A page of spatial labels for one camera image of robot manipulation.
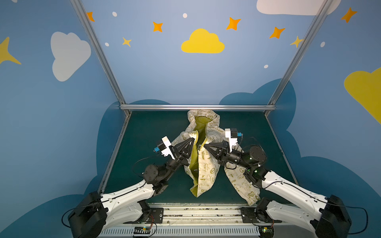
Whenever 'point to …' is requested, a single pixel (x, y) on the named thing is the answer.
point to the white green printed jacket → (203, 168)
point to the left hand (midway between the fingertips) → (191, 138)
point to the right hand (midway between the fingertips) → (207, 145)
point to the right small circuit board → (266, 231)
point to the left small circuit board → (142, 230)
